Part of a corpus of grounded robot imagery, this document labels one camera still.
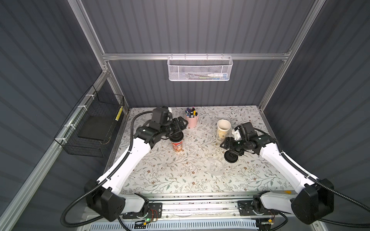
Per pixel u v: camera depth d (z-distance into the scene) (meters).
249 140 0.61
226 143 0.73
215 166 0.89
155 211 0.72
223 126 0.93
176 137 0.82
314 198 0.39
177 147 0.87
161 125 0.59
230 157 0.91
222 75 0.89
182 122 0.67
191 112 1.01
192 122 1.04
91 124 0.76
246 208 0.74
